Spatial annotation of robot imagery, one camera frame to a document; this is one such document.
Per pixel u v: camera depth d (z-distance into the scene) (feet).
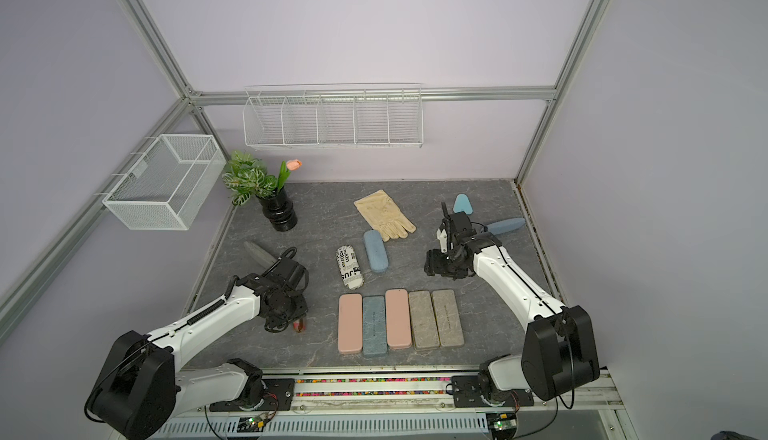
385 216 3.59
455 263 2.02
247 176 2.79
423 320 2.71
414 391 2.48
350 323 2.71
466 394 2.42
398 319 2.71
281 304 2.27
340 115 3.24
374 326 2.66
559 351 1.36
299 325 2.65
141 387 1.31
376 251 3.18
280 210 3.31
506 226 3.41
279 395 2.43
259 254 3.08
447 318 2.71
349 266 3.07
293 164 2.92
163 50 2.71
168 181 2.76
